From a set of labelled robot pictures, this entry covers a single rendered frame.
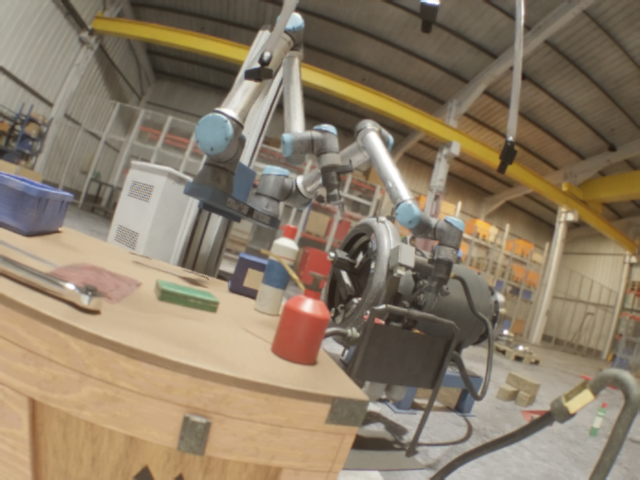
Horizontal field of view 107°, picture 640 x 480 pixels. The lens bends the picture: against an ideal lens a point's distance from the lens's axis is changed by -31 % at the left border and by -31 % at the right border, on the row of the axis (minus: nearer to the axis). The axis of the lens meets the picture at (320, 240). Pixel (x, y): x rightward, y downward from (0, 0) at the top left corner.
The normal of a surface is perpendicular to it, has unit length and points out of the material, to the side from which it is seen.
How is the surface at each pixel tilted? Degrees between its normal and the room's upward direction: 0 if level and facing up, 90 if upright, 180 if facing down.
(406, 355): 90
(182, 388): 90
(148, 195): 90
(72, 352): 90
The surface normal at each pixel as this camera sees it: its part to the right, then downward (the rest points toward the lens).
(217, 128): 0.02, 0.03
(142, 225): -0.33, -0.17
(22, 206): 0.40, 0.07
